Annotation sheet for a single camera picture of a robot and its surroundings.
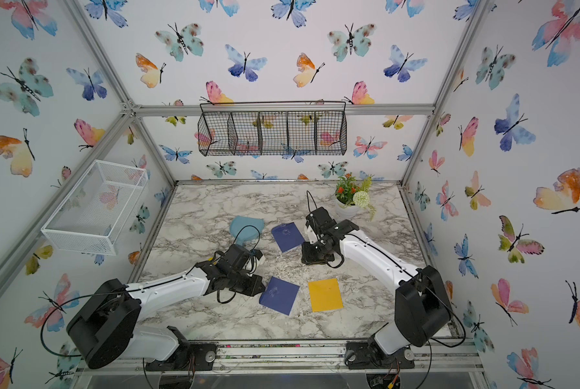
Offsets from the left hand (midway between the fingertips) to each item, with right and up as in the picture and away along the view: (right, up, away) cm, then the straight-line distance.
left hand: (267, 287), depth 85 cm
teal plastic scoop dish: (-11, +17, +17) cm, 26 cm away
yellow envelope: (+21, -4, +2) cm, 21 cm away
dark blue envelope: (+4, -3, +2) cm, 6 cm away
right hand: (+14, +11, -2) cm, 18 cm away
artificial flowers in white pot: (+32, +33, +12) cm, 47 cm away
